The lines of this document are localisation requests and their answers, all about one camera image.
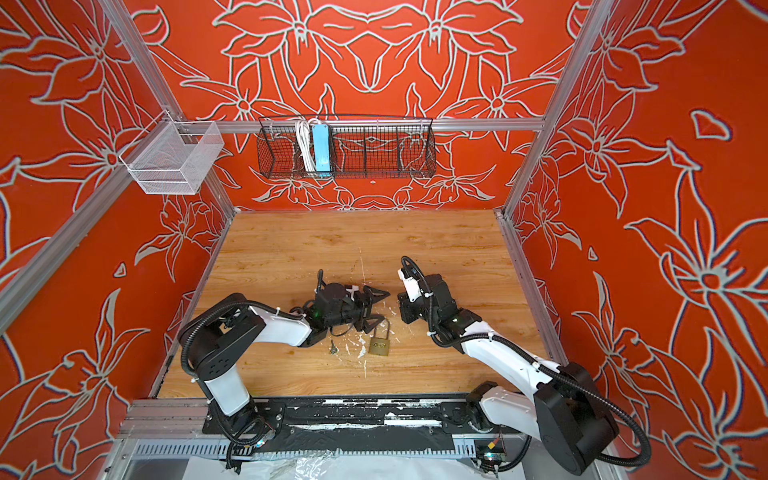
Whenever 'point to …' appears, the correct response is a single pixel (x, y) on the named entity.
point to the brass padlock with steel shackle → (380, 346)
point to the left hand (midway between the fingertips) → (391, 303)
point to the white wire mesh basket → (173, 157)
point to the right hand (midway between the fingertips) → (395, 295)
